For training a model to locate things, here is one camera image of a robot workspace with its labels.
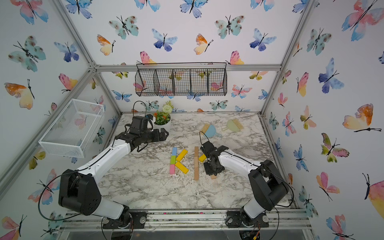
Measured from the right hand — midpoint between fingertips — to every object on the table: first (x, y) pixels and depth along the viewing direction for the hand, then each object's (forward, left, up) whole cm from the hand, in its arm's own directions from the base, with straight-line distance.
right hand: (212, 169), depth 87 cm
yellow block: (+10, +19, -3) cm, 22 cm away
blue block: (+13, +24, -4) cm, 28 cm away
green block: (+6, +24, -3) cm, 25 cm away
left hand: (+15, +29, +14) cm, 35 cm away
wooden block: (-1, +9, -3) cm, 10 cm away
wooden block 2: (-4, -1, 0) cm, 4 cm away
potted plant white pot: (+27, +31, +6) cm, 41 cm away
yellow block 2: (+2, +18, -3) cm, 18 cm away
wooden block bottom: (+6, +10, -3) cm, 12 cm away
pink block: (+1, +24, -4) cm, 24 cm away
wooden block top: (+14, +10, -4) cm, 18 cm away
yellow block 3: (+9, +6, -4) cm, 11 cm away
